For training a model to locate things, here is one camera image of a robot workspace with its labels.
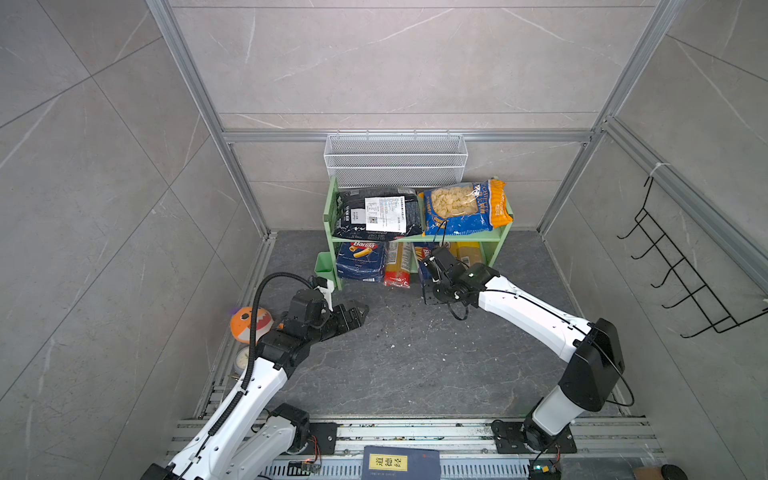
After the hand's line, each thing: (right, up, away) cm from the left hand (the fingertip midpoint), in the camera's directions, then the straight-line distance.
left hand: (357, 306), depth 76 cm
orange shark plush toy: (-35, -6, +8) cm, 36 cm away
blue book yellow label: (+11, -36, -7) cm, 38 cm away
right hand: (+20, +4, +9) cm, 22 cm away
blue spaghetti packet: (+18, +15, +15) cm, 28 cm away
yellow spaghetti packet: (+35, +15, +20) cm, 43 cm away
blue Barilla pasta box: (0, +12, +12) cm, 17 cm away
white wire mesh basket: (+11, +46, +25) cm, 53 cm away
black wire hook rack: (+76, +1, -15) cm, 78 cm away
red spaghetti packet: (+11, +11, +15) cm, 21 cm away
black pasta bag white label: (+5, +24, +3) cm, 25 cm away
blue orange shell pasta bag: (+30, +27, +6) cm, 41 cm away
